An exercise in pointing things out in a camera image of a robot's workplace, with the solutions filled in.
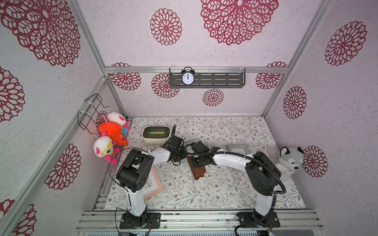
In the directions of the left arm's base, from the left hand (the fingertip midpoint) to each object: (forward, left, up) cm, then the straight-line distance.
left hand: (187, 155), depth 97 cm
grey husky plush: (-12, -53, +17) cm, 57 cm away
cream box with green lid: (+14, +22, +4) cm, 27 cm away
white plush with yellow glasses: (-5, +46, +20) cm, 50 cm away
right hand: (-6, -2, +3) cm, 7 cm away
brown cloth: (-13, -6, +4) cm, 15 cm away
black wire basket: (+5, +52, +33) cm, 61 cm away
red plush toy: (+9, +46, +17) cm, 50 cm away
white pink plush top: (+18, +45, +18) cm, 52 cm away
